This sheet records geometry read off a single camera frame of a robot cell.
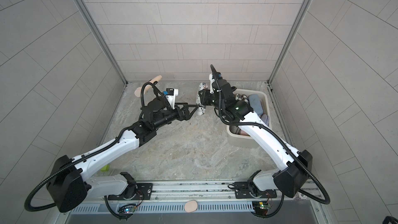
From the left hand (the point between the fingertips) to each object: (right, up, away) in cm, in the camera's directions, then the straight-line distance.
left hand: (195, 106), depth 71 cm
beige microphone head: (-31, +7, +8) cm, 32 cm away
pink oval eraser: (-2, -43, -5) cm, 44 cm away
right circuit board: (+29, -45, -3) cm, 54 cm away
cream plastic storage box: (+24, -17, +1) cm, 29 cm away
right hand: (+2, +6, +1) cm, 6 cm away
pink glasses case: (+23, -14, +8) cm, 29 cm away
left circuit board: (-29, -43, -7) cm, 52 cm away
